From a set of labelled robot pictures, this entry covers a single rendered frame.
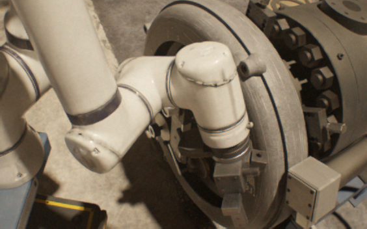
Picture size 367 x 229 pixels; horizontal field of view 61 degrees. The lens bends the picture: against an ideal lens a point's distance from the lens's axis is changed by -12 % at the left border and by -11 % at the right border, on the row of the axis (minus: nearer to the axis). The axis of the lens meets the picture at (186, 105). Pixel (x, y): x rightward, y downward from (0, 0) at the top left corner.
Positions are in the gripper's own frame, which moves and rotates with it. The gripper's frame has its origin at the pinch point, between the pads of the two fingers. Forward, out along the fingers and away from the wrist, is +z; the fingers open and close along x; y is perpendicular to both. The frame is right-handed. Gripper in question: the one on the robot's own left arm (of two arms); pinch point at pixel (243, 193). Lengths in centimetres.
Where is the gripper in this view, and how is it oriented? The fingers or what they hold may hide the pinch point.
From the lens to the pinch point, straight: 74.4
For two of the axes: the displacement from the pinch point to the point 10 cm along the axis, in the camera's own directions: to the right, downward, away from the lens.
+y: 9.3, -1.1, -3.4
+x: 2.1, -6.1, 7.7
